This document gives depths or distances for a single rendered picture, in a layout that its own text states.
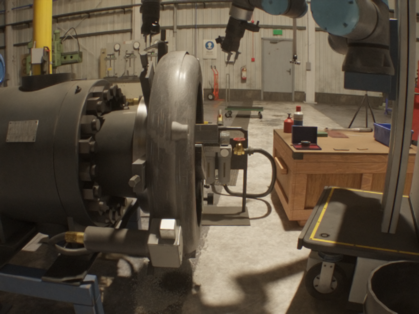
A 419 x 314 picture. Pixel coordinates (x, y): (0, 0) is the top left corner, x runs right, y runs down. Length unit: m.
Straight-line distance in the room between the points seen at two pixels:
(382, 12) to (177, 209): 0.90
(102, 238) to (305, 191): 1.38
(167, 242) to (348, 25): 0.77
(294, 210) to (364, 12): 1.37
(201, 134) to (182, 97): 0.18
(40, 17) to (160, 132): 4.07
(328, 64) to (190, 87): 11.24
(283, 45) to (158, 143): 11.10
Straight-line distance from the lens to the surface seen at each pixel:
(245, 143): 2.14
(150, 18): 1.44
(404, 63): 1.30
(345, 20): 0.98
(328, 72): 12.15
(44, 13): 4.87
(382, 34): 1.18
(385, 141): 2.41
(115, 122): 1.22
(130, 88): 7.53
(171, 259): 0.96
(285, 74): 11.88
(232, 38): 1.35
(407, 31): 1.32
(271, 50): 11.88
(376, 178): 2.22
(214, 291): 1.51
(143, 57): 0.97
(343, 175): 2.12
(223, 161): 2.08
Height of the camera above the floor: 0.90
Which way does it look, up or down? 14 degrees down
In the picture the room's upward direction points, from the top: straight up
